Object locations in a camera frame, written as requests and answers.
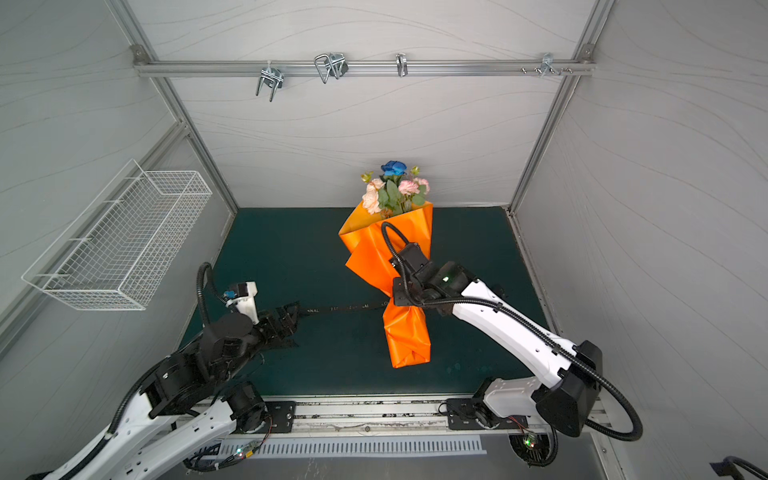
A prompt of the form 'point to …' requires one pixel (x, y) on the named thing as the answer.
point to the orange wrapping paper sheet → (373, 239)
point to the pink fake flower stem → (413, 191)
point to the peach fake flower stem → (370, 198)
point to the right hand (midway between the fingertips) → (406, 282)
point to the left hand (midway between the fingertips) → (292, 304)
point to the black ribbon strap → (344, 309)
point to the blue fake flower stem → (393, 171)
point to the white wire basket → (114, 253)
